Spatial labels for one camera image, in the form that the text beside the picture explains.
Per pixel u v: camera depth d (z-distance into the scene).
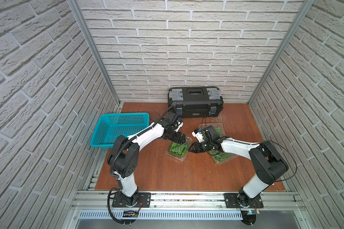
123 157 0.46
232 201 0.74
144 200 0.73
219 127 0.99
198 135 0.85
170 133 0.75
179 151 0.87
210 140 0.73
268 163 0.46
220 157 0.84
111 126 1.03
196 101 0.98
